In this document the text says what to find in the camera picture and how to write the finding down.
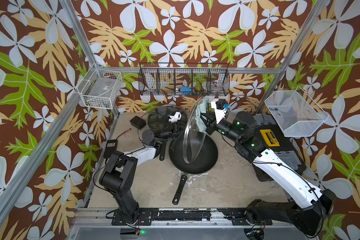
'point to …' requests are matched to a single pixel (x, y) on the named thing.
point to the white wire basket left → (100, 88)
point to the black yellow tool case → (275, 141)
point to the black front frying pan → (205, 160)
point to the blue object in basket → (186, 90)
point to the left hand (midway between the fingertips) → (191, 130)
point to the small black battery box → (136, 120)
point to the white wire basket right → (296, 113)
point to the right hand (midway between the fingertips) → (198, 112)
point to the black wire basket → (184, 79)
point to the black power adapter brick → (111, 145)
